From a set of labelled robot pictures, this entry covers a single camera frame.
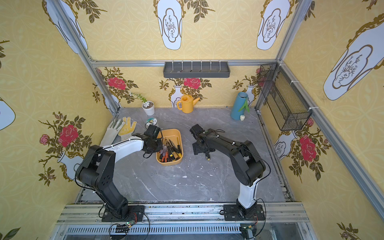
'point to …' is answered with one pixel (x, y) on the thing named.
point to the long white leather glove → (112, 132)
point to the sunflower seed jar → (151, 121)
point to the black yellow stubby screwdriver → (207, 156)
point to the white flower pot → (149, 107)
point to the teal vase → (239, 101)
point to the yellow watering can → (186, 103)
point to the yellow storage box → (172, 135)
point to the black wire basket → (289, 109)
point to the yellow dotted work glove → (126, 131)
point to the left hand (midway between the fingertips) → (154, 147)
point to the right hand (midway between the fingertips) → (205, 147)
